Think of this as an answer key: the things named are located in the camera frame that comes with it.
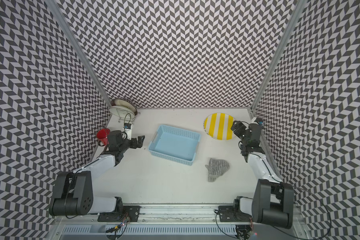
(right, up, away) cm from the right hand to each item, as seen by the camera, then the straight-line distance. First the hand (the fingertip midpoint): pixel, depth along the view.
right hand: (237, 127), depth 86 cm
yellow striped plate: (-7, 0, +22) cm, 23 cm away
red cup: (-85, -5, +11) cm, 86 cm away
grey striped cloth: (-12, -23, -2) cm, 26 cm away
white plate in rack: (-73, +12, +16) cm, 76 cm away
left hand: (-61, -6, +5) cm, 61 cm away
